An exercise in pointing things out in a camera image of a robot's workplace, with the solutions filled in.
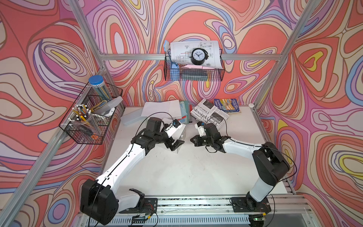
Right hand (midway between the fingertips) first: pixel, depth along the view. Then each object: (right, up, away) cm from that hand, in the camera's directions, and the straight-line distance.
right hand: (191, 143), depth 90 cm
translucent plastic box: (-51, +15, +26) cm, 59 cm away
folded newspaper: (+13, +21, +17) cm, 30 cm away
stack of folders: (-3, +23, +21) cm, 31 cm away
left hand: (-8, +6, -13) cm, 16 cm away
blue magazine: (+32, +27, +25) cm, 48 cm away
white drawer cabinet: (-7, +6, -4) cm, 10 cm away
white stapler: (-44, +19, -18) cm, 51 cm away
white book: (-22, +23, +20) cm, 38 cm away
